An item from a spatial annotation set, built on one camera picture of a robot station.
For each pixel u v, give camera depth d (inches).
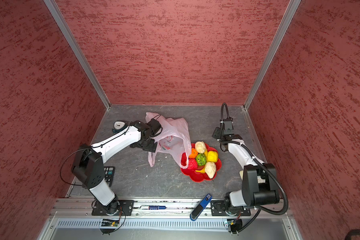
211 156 33.5
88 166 17.6
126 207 29.2
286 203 14.6
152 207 29.0
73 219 28.7
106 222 28.6
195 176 33.3
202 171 32.8
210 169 31.6
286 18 29.3
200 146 34.0
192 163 32.9
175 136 31.4
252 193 17.0
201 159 33.6
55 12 28.5
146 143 29.3
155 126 28.5
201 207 28.0
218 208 29.1
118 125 40.6
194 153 35.0
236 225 28.5
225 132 27.4
